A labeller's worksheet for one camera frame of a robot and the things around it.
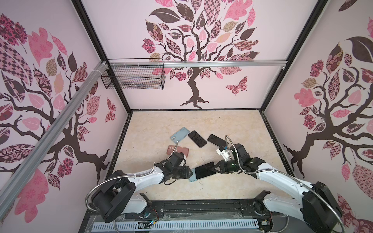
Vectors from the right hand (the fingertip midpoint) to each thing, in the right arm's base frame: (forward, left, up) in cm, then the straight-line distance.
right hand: (212, 168), depth 79 cm
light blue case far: (+29, +20, -9) cm, 37 cm away
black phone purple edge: (+24, +7, -8) cm, 26 cm away
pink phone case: (+18, +26, -10) cm, 33 cm away
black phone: (+24, -7, -9) cm, 26 cm away
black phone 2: (+3, +4, -11) cm, 12 cm away
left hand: (-1, +13, -8) cm, 15 cm away
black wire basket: (+77, +58, +8) cm, 97 cm away
